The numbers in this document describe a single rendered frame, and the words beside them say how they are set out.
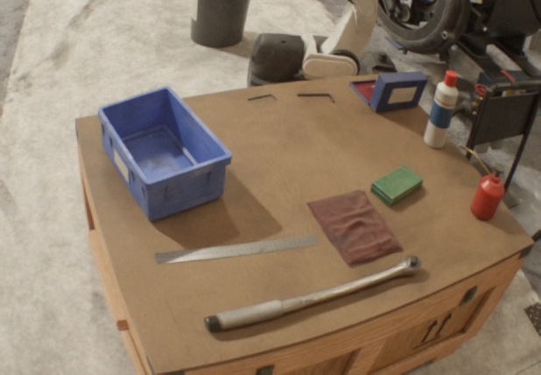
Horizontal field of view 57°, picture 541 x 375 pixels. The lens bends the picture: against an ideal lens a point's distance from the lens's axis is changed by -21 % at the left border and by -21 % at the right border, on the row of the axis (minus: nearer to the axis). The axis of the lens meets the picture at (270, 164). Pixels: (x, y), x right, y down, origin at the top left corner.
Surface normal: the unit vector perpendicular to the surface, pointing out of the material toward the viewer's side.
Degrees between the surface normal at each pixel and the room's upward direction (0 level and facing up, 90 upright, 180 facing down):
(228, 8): 93
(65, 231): 0
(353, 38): 90
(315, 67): 90
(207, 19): 93
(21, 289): 0
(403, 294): 0
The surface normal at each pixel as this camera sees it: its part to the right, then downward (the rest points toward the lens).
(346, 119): 0.12, -0.77
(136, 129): 0.57, 0.57
